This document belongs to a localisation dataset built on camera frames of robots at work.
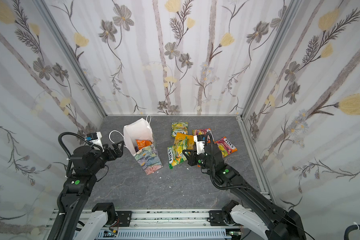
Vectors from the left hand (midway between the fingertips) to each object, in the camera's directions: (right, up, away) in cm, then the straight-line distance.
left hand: (113, 139), depth 72 cm
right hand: (+33, -5, 0) cm, 33 cm away
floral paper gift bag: (+15, -10, +7) cm, 20 cm away
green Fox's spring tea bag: (+33, +6, +39) cm, 51 cm away
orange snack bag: (+9, -4, +19) cm, 22 cm away
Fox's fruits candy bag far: (+48, +3, +36) cm, 60 cm away
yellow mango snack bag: (+39, -3, +32) cm, 51 cm away
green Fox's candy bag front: (+30, -9, +5) cm, 32 cm away
